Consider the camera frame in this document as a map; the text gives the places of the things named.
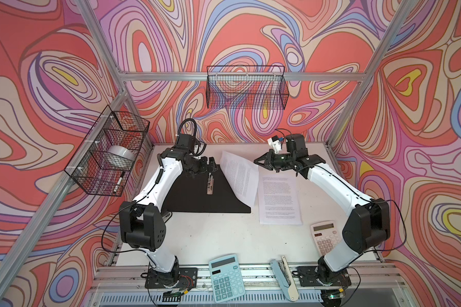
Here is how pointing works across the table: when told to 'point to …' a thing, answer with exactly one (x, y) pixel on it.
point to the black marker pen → (118, 182)
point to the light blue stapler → (285, 278)
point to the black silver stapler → (167, 216)
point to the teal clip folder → (207, 192)
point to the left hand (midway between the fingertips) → (210, 167)
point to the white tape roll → (123, 151)
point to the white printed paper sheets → (278, 198)
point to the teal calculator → (226, 278)
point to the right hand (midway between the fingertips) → (255, 165)
